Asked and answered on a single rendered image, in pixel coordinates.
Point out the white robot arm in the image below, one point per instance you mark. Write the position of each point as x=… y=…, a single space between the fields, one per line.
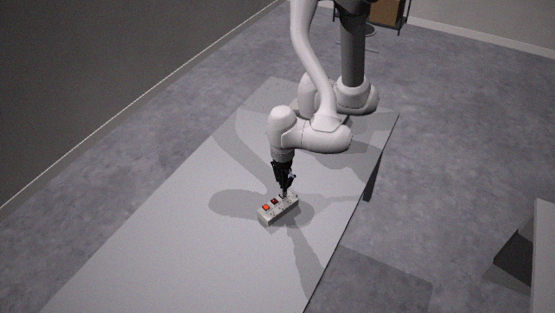
x=316 y=126

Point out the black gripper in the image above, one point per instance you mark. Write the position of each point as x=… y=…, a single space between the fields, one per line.
x=281 y=172

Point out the white power strip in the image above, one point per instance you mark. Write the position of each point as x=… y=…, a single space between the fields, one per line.
x=277 y=208

